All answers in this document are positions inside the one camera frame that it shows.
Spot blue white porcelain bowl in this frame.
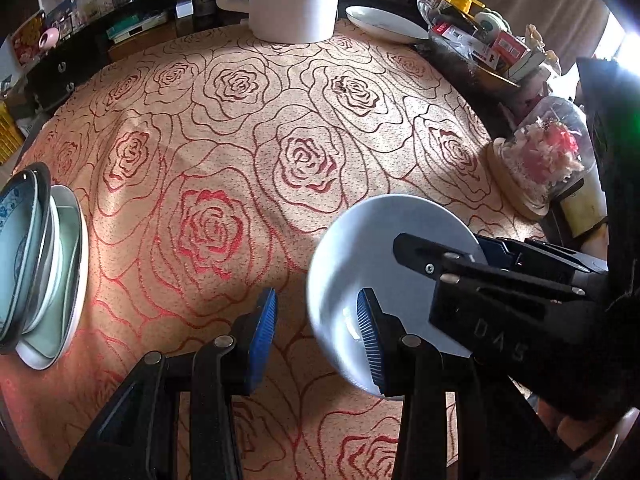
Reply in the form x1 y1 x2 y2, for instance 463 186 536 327
1 162 51 354

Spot pink flower glass dome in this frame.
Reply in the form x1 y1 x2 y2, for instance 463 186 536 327
486 96 596 221

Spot steel rimmed plate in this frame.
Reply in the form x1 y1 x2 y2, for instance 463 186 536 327
16 185 89 370

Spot green shallow plate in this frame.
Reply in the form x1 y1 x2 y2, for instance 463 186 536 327
16 185 88 370

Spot stainless steel bowl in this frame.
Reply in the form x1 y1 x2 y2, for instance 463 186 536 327
23 197 62 334

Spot rose pattern tablecloth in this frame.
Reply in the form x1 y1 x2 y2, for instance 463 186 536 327
1 22 540 479

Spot white oval plate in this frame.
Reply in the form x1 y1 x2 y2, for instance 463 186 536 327
345 6 428 44

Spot basket of small packets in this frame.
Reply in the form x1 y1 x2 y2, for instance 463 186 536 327
416 0 562 93

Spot yellow plastic crates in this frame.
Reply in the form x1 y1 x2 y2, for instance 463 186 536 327
0 101 24 165

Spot dark wooden sideboard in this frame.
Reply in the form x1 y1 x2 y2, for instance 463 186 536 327
26 0 245 113

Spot pink round container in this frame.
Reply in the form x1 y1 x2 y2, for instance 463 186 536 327
38 27 60 51

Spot red patterned box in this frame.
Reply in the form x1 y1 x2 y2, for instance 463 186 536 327
11 10 46 66

